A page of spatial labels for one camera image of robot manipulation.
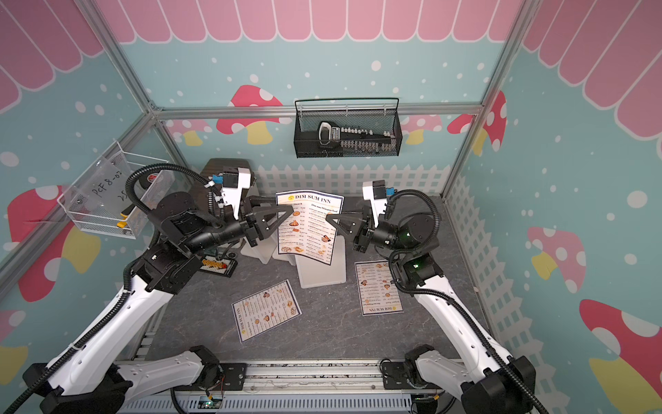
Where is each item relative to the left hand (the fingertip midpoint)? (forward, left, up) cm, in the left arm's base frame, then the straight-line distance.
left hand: (291, 212), depth 53 cm
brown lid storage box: (+49, +43, -28) cm, 71 cm away
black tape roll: (+26, +50, -14) cm, 58 cm away
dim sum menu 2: (+3, -24, -47) cm, 52 cm away
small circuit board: (-30, +26, -48) cm, 62 cm away
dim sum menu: (-4, +15, -47) cm, 49 cm away
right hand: (0, -8, -3) cm, 8 cm away
